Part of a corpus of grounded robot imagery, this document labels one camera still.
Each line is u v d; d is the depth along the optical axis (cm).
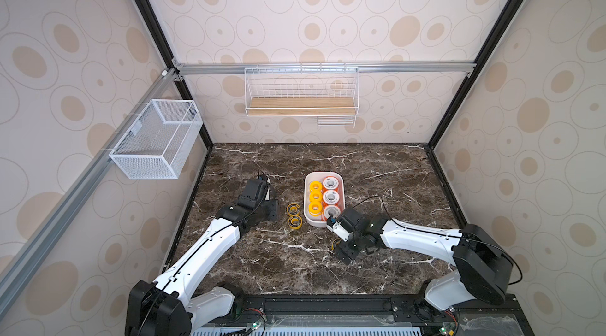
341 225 70
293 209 96
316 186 103
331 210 91
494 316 73
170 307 38
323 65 91
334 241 87
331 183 100
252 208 60
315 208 96
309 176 101
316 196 100
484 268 43
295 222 92
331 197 96
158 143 108
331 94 99
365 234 63
